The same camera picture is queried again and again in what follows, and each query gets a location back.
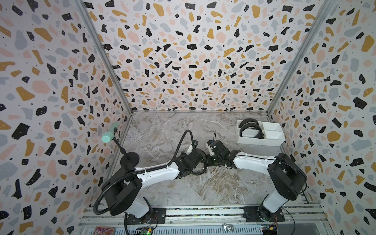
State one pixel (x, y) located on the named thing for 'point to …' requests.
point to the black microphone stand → (129, 160)
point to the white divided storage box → (272, 132)
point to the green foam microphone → (107, 136)
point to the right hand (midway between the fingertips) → (206, 160)
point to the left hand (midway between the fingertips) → (194, 154)
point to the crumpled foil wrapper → (228, 227)
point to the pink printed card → (104, 230)
